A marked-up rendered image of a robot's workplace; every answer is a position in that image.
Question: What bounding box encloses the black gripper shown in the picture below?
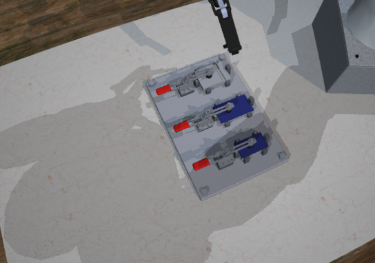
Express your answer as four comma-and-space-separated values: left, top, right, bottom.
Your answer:
208, 0, 243, 63

